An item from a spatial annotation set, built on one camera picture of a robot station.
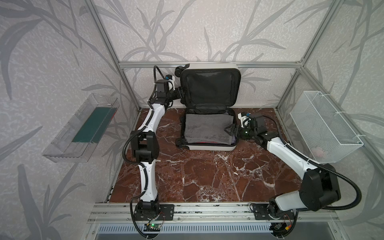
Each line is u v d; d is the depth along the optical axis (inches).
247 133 28.2
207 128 38.0
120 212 29.6
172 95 32.4
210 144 35.3
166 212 29.0
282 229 28.4
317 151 28.5
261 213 28.8
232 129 29.5
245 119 30.1
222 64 36.2
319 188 16.5
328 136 24.0
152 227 28.2
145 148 22.6
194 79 36.2
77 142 24.7
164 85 28.9
